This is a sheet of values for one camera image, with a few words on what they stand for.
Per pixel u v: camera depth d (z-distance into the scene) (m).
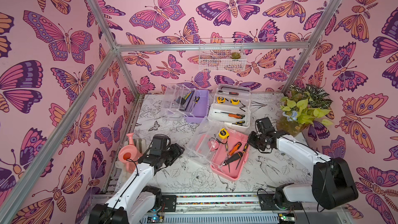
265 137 0.66
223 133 0.88
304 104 0.81
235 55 0.92
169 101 1.17
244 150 0.90
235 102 1.03
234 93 1.06
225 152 0.90
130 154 0.78
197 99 1.16
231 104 1.03
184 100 1.05
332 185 0.42
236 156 0.86
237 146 0.90
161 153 0.65
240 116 1.03
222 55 0.95
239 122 1.02
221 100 1.06
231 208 0.73
